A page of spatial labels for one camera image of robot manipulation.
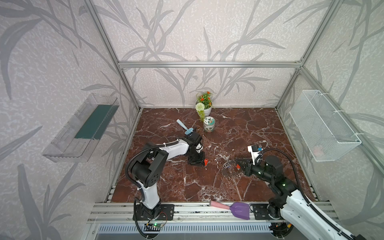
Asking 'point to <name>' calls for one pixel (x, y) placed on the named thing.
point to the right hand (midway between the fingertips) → (236, 156)
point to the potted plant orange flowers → (203, 105)
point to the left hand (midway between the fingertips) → (206, 160)
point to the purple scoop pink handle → (240, 210)
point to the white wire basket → (327, 136)
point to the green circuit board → (153, 227)
